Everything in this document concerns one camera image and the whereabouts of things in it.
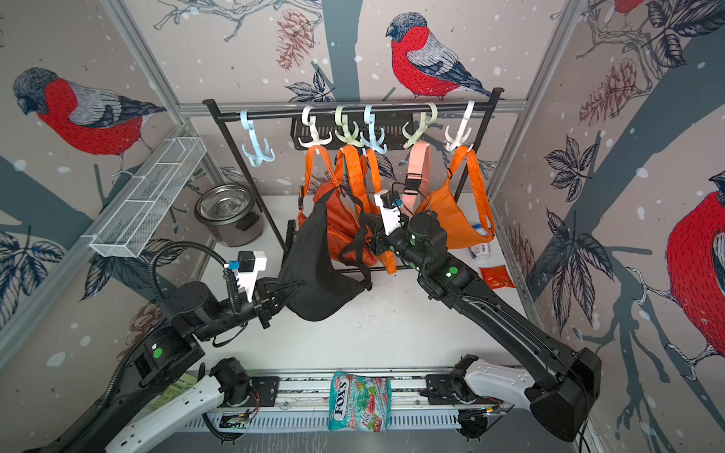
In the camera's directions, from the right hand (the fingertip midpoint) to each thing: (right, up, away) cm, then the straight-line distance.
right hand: (366, 212), depth 67 cm
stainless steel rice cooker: (-51, +1, +35) cm, 61 cm away
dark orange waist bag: (-5, -7, +21) cm, 22 cm away
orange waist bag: (+28, +3, +15) cm, 32 cm away
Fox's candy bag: (-2, -48, +3) cm, 48 cm away
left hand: (-13, -14, -10) cm, 22 cm away
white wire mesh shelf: (-62, +4, +11) cm, 63 cm away
